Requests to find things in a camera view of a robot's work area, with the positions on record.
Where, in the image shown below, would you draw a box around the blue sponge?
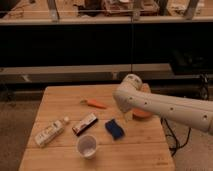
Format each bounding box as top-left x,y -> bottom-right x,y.
105,119 -> 125,140

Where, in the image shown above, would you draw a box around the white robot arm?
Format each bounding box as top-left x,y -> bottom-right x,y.
113,74 -> 213,135

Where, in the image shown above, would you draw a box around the orange plate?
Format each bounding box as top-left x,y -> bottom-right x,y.
131,83 -> 155,120

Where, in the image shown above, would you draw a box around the brown chocolate bar box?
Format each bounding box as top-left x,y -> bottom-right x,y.
72,113 -> 98,136

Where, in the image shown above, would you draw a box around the orange carrot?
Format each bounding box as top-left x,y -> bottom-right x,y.
80,99 -> 107,109

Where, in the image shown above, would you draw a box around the clear plastic cup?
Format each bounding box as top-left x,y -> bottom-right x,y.
76,134 -> 97,159

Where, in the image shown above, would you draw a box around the white plastic bottle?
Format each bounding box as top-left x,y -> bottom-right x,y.
34,117 -> 70,148

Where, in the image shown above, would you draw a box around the black cables on floor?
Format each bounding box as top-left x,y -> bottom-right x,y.
160,117 -> 193,158

